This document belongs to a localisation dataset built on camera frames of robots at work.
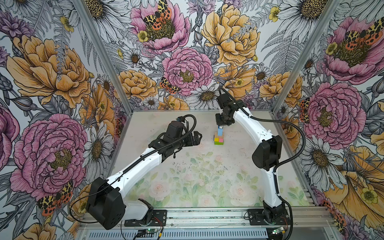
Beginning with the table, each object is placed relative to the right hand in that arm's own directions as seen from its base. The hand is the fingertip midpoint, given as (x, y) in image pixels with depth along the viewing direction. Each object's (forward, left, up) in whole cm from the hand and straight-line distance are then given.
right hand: (222, 126), depth 92 cm
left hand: (-13, +17, +4) cm, 22 cm away
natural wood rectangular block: (-1, +2, -9) cm, 10 cm away
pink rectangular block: (-2, 0, -12) cm, 12 cm away
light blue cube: (-1, +1, -3) cm, 4 cm away
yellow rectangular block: (-2, +3, -11) cm, 12 cm away
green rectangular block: (-3, +1, -15) cm, 15 cm away
